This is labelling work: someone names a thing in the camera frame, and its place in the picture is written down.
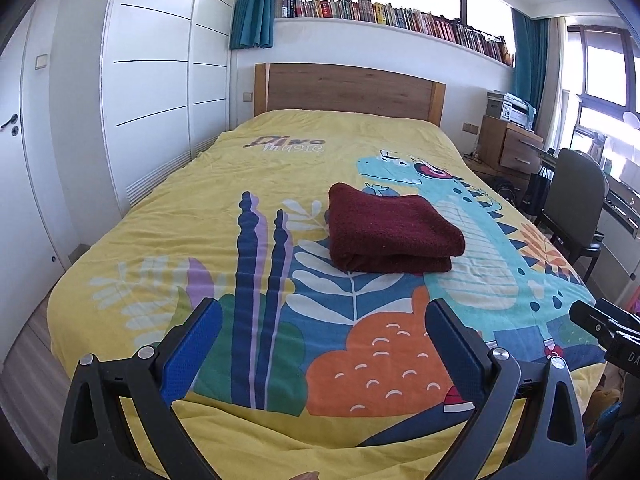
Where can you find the white room door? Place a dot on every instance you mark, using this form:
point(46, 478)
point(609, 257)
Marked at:
point(29, 267)

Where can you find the wall power socket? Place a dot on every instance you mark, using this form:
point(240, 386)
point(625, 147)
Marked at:
point(470, 128)

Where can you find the white built-in wardrobe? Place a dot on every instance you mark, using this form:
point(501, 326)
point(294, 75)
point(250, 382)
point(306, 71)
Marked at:
point(164, 88)

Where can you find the white light switch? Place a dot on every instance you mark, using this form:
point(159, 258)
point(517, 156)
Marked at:
point(41, 62)

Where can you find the row of books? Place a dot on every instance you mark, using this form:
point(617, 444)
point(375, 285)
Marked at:
point(413, 20)

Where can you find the teal curtain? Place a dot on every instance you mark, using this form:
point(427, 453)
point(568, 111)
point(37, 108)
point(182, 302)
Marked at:
point(531, 56)
point(252, 24)

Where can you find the teal right curtain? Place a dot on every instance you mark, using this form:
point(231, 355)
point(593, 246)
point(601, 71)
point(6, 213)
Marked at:
point(531, 56)

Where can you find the black bag on floor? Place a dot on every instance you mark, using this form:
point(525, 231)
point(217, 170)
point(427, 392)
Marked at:
point(508, 190)

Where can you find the wooden drawer nightstand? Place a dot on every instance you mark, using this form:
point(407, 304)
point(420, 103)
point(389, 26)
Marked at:
point(503, 145)

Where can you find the dark green desk chair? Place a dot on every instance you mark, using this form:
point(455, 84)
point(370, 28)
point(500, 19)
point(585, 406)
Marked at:
point(575, 204)

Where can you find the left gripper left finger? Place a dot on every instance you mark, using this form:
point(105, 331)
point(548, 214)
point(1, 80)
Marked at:
point(95, 440)

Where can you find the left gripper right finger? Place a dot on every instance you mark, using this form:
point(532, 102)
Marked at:
point(548, 443)

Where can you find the wooden bed headboard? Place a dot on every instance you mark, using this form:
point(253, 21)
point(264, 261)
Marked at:
point(349, 89)

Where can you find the dark red knit sweater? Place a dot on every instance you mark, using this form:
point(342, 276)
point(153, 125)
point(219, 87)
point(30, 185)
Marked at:
point(389, 234)

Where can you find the teal left curtain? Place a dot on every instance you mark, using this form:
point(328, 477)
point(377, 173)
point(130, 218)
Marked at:
point(252, 24)

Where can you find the yellow dinosaur bedspread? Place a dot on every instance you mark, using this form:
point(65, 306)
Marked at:
point(316, 369)

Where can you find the white printer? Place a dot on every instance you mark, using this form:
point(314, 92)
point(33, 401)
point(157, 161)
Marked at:
point(506, 106)

